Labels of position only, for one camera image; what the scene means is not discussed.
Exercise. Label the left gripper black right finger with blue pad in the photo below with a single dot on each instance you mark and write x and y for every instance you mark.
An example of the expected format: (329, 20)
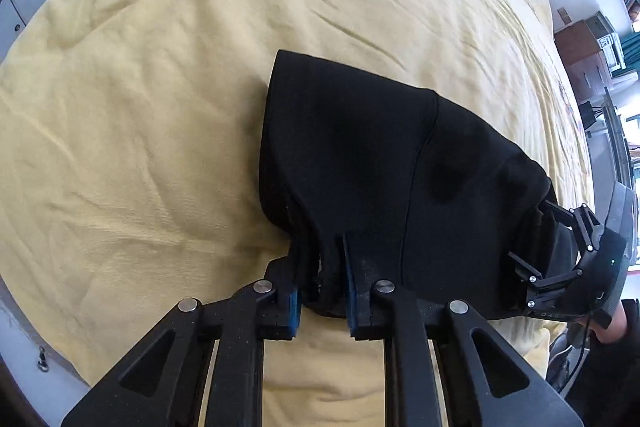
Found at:
(444, 364)

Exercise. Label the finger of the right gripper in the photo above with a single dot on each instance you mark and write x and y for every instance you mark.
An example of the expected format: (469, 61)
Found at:
(524, 277)
(581, 221)

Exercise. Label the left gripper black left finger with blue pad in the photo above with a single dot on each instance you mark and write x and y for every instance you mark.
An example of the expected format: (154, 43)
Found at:
(200, 364)

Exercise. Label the black pants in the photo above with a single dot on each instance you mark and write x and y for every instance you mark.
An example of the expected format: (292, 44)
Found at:
(347, 151)

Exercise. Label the person's right hand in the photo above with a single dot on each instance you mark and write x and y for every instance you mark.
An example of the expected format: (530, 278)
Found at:
(615, 331)

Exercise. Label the brown wooden cabinet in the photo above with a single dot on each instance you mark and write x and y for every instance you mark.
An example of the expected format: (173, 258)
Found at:
(584, 62)

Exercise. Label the green curtain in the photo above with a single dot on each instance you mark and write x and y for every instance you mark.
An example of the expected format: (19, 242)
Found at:
(631, 50)

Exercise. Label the yellow cartoon bedsheet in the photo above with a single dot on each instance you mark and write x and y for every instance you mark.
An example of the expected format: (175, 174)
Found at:
(130, 132)

